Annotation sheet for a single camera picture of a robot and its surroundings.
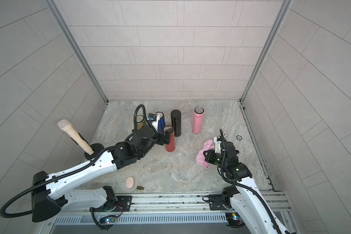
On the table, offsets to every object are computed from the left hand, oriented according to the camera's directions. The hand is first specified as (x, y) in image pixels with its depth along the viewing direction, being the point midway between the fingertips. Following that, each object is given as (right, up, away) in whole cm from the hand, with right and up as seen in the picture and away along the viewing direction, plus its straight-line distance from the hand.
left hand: (168, 127), depth 71 cm
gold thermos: (-16, +2, +7) cm, 18 cm away
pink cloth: (+21, -11, +6) cm, 25 cm away
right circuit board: (+31, -43, -4) cm, 54 cm away
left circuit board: (-27, -42, -6) cm, 50 cm away
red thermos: (0, -14, +18) cm, 23 cm away
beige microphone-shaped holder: (-47, +1, -4) cm, 47 cm away
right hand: (+18, -15, +7) cm, 25 cm away
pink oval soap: (-21, -30, +4) cm, 36 cm away
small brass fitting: (-15, -32, +4) cm, 36 cm away
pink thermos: (+16, +2, +17) cm, 24 cm away
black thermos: (+3, +3, +13) cm, 13 cm away
